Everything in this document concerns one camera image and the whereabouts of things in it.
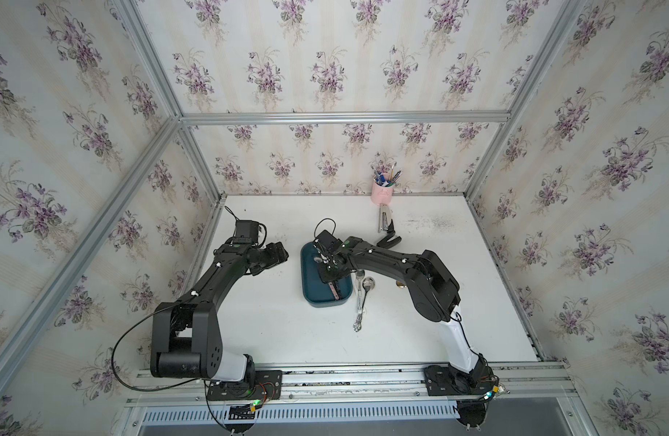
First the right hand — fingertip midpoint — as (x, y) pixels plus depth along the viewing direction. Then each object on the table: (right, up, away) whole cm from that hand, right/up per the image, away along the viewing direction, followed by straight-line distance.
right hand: (329, 276), depth 93 cm
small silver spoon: (+11, +1, +1) cm, 11 cm away
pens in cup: (+24, +36, +17) cm, 46 cm away
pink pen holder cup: (+22, +31, +20) cm, 42 cm away
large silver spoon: (+13, -3, -1) cm, 14 cm away
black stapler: (+25, +15, +14) cm, 32 cm away
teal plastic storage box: (-3, -4, -5) cm, 8 cm away
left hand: (-15, +7, -5) cm, 18 cm away
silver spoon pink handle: (+3, -5, -5) cm, 8 cm away
